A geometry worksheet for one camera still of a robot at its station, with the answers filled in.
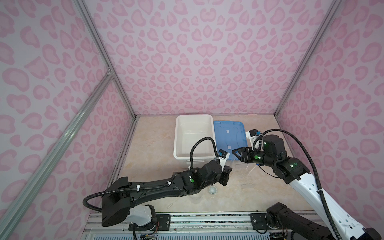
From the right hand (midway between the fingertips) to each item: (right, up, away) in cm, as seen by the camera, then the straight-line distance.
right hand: (236, 151), depth 70 cm
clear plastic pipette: (-33, -30, +9) cm, 45 cm away
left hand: (-1, -8, 0) cm, 8 cm away
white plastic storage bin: (-24, +9, +37) cm, 45 cm away
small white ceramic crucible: (-10, -23, +13) cm, 28 cm away
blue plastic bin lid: (+5, +5, +37) cm, 38 cm away
